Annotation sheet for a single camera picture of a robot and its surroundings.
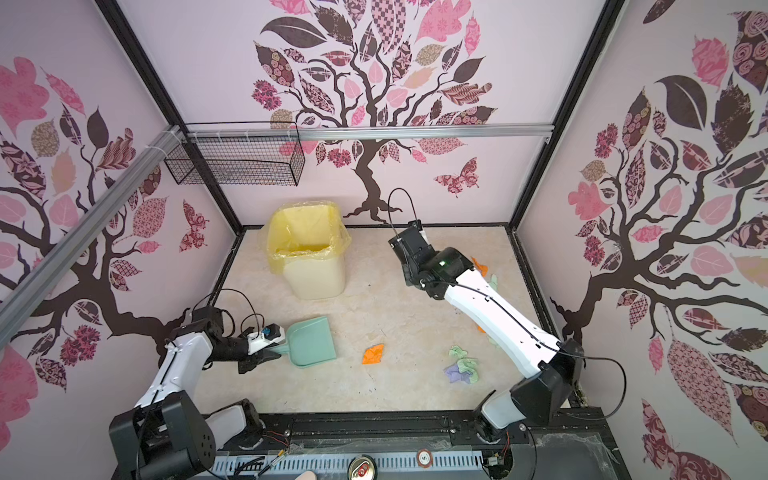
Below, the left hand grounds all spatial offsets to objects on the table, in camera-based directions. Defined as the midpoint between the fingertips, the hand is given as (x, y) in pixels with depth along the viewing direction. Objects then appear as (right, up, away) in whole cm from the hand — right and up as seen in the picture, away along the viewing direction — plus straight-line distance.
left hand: (272, 351), depth 81 cm
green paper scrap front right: (+54, -4, +2) cm, 55 cm away
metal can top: (+27, -17, -21) cm, 38 cm away
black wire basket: (-16, +60, +13) cm, 64 cm away
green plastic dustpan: (+9, +1, +5) cm, 10 cm away
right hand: (+42, +26, -5) cm, 50 cm away
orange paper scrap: (+28, -3, +4) cm, 28 cm away
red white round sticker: (+41, -22, -11) cm, 48 cm away
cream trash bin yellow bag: (+4, +31, +18) cm, 36 cm away
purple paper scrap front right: (+51, -7, 0) cm, 52 cm away
